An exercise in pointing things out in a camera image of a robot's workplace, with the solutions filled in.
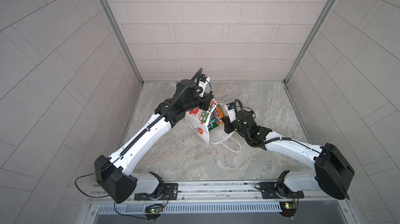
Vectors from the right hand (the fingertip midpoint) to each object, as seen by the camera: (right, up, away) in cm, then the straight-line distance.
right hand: (220, 119), depth 81 cm
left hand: (-3, +13, -12) cm, 18 cm away
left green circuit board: (-29, -36, -17) cm, 49 cm away
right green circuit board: (+29, -37, -13) cm, 49 cm away
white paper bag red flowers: (-11, +1, -6) cm, 13 cm away
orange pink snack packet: (-1, +2, +1) cm, 3 cm away
